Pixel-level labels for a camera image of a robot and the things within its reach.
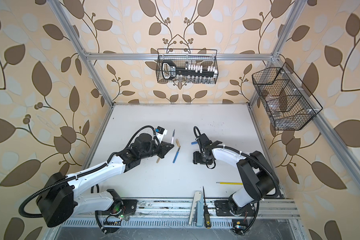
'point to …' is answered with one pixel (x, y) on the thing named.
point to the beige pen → (158, 160)
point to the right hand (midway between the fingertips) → (198, 162)
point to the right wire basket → (289, 104)
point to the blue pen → (176, 155)
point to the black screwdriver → (207, 222)
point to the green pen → (173, 136)
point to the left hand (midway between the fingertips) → (173, 144)
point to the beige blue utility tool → (198, 200)
